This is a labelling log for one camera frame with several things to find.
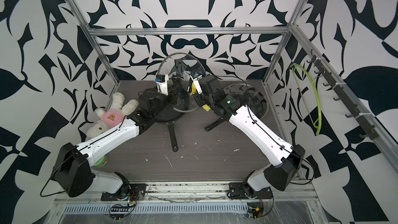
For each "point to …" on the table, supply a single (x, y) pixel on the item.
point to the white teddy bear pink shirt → (113, 115)
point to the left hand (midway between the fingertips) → (175, 82)
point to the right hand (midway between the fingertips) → (200, 86)
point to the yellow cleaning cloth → (194, 91)
